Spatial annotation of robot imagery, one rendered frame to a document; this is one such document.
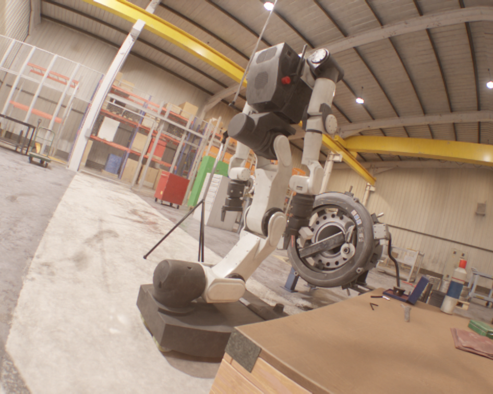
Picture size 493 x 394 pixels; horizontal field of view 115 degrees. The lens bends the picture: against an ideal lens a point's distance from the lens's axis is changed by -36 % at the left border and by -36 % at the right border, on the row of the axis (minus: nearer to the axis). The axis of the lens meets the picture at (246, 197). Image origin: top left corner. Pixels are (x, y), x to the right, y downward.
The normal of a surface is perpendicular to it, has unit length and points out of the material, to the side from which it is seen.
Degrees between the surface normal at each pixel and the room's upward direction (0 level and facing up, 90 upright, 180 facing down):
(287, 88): 90
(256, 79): 105
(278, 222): 90
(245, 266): 90
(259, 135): 113
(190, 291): 90
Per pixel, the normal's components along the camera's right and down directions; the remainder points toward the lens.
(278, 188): 0.63, 0.18
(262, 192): -0.76, -0.10
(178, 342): 0.35, 0.07
